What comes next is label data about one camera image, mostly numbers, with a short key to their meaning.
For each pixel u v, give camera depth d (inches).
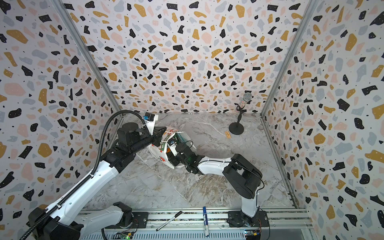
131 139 21.3
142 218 29.2
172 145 29.5
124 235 27.6
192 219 29.9
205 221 28.7
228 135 43.0
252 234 28.2
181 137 36.4
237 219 28.9
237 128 43.9
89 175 17.7
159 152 30.6
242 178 18.9
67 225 15.8
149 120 23.4
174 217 29.4
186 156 26.6
